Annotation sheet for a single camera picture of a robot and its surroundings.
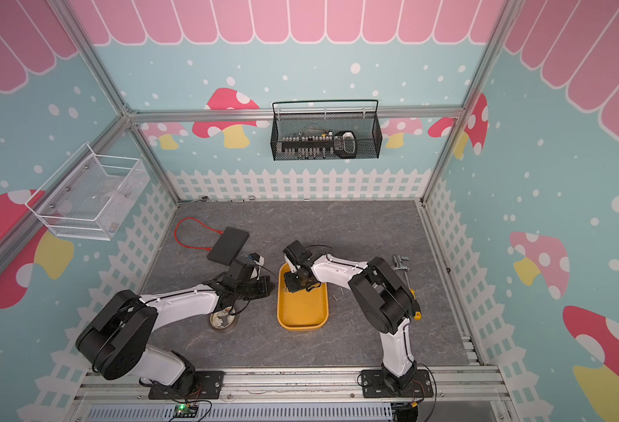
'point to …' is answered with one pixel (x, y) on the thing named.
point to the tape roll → (222, 320)
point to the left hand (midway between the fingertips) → (275, 289)
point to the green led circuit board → (185, 411)
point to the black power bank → (228, 246)
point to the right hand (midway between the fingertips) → (292, 284)
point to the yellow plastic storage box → (301, 310)
